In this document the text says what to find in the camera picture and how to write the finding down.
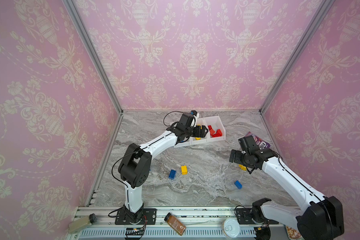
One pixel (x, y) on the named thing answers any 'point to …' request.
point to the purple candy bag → (262, 144)
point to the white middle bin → (203, 121)
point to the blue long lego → (172, 174)
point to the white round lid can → (231, 228)
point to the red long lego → (211, 131)
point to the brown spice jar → (175, 223)
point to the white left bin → (182, 144)
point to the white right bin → (216, 123)
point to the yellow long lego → (197, 138)
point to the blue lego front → (238, 184)
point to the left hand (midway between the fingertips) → (203, 130)
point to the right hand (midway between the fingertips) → (238, 158)
